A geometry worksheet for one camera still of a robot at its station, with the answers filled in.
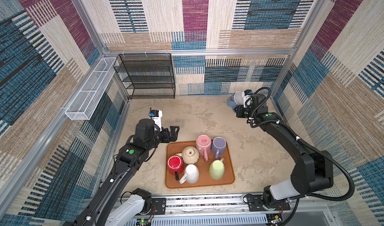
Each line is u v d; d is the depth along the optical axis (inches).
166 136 24.7
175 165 30.6
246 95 30.0
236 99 32.9
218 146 33.0
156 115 24.7
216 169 29.6
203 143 32.6
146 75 42.7
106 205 15.9
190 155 32.0
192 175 29.3
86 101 28.7
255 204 28.8
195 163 32.1
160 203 29.3
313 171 16.8
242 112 29.9
